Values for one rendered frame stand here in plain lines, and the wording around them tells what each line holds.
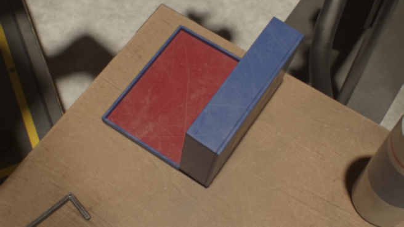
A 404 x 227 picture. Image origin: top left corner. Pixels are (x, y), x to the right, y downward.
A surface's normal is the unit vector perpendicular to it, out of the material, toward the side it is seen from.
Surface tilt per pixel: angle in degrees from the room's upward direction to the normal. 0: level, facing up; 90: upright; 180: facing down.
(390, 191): 90
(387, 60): 0
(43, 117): 0
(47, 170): 0
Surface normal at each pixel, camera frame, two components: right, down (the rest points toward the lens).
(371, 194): -0.88, 0.42
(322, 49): -0.05, 0.27
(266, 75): 0.10, -0.41
